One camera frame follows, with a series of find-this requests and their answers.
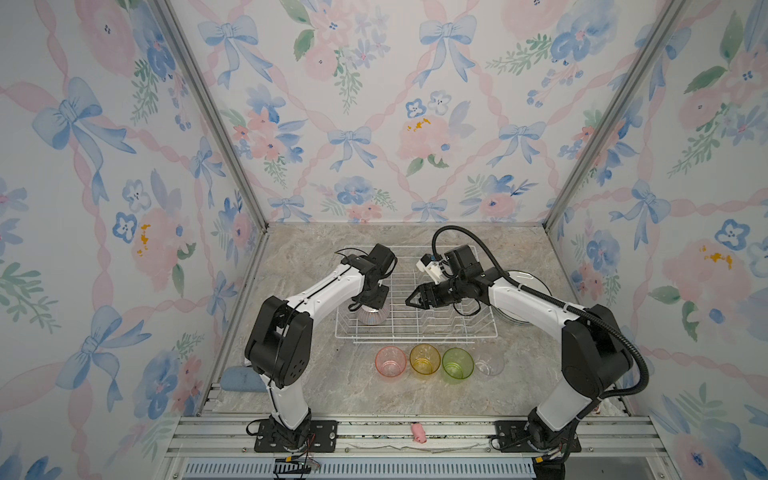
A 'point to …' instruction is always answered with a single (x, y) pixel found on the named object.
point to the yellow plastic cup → (425, 359)
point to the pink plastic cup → (390, 361)
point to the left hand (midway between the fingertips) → (374, 297)
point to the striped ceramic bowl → (373, 316)
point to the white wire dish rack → (409, 322)
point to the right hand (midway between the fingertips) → (413, 299)
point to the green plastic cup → (457, 363)
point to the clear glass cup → (490, 362)
